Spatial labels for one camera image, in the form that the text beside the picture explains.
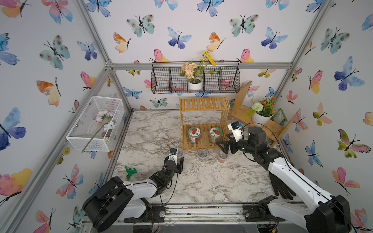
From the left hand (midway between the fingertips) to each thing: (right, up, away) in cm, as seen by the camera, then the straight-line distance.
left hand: (180, 156), depth 88 cm
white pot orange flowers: (+52, +26, +6) cm, 58 cm away
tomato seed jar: (+8, +12, +6) cm, 16 cm away
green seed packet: (+73, +24, +22) cm, 80 cm away
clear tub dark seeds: (0, +2, -3) cm, 3 cm away
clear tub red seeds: (+25, -1, +1) cm, 25 cm away
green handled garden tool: (-31, -10, 0) cm, 32 cm away
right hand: (+24, +12, -11) cm, 29 cm away
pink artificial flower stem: (-37, +24, -15) cm, 46 cm away
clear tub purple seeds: (+13, +1, +2) cm, 13 cm away
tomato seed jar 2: (+22, +13, +6) cm, 26 cm away
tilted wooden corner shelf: (+44, +26, +19) cm, 54 cm away
